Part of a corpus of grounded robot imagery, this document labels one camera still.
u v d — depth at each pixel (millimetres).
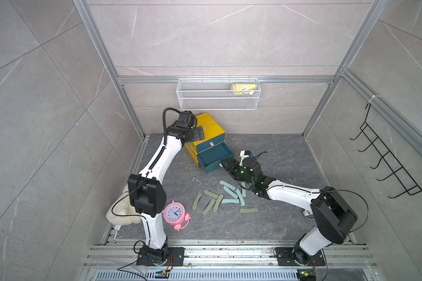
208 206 878
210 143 909
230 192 927
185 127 658
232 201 894
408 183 602
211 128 958
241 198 903
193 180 980
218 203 880
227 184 955
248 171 661
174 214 836
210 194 924
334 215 447
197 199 902
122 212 730
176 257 731
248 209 859
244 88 849
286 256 730
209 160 923
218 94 1007
